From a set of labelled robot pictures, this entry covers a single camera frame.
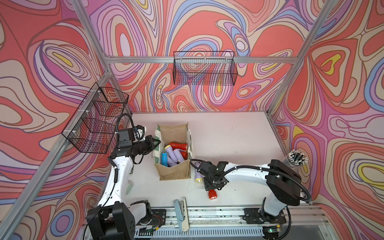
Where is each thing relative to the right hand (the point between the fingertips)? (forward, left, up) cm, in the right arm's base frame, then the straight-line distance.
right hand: (211, 190), depth 83 cm
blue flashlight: (+15, +26, +11) cm, 32 cm away
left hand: (+19, +26, +22) cm, 39 cm away
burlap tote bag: (+27, +19, +19) cm, 38 cm away
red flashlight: (+23, +16, +9) cm, 29 cm away
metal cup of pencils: (+11, -46, +14) cm, 49 cm away
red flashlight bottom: (-3, 0, +4) cm, 5 cm away
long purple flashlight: (+18, +20, +10) cm, 29 cm away
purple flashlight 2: (+5, +7, +6) cm, 10 cm away
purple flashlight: (+13, +23, +9) cm, 28 cm away
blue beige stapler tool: (-12, +16, +4) cm, 20 cm away
